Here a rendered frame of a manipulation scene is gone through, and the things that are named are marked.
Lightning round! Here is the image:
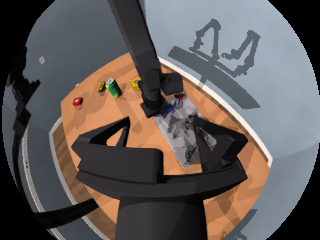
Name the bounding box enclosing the green drink can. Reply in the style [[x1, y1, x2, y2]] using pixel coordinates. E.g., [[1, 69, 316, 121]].
[[105, 78, 122, 98]]

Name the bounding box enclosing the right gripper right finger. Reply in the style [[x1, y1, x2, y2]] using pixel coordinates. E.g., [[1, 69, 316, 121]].
[[193, 116, 248, 172]]

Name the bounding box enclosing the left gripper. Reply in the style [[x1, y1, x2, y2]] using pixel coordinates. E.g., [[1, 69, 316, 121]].
[[140, 95, 169, 119]]

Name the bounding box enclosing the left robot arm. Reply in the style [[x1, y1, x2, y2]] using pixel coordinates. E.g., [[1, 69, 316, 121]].
[[6, 0, 184, 112]]

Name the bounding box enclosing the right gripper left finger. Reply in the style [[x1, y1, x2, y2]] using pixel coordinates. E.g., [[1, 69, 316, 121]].
[[76, 116, 131, 147]]

